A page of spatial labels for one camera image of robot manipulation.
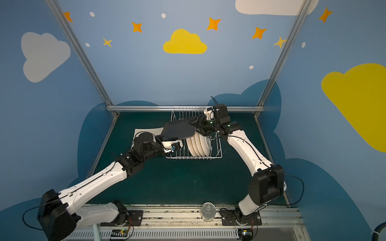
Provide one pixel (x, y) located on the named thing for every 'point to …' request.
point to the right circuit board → (245, 234)
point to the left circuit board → (119, 233)
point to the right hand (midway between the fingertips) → (191, 124)
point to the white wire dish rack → (181, 112)
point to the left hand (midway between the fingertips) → (173, 133)
